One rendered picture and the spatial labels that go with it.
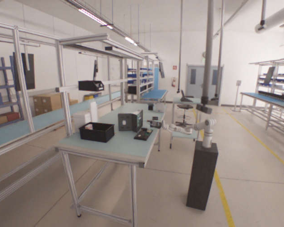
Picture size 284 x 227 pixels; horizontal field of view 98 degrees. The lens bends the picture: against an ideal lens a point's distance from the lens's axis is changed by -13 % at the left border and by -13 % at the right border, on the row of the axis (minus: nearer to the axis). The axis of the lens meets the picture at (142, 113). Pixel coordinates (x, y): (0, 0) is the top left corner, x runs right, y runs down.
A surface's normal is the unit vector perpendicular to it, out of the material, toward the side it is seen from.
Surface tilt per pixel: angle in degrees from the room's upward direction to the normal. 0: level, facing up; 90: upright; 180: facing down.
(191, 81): 90
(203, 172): 90
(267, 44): 90
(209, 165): 90
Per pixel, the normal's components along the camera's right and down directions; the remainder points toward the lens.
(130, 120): 0.08, 0.27
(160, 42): -0.25, 0.26
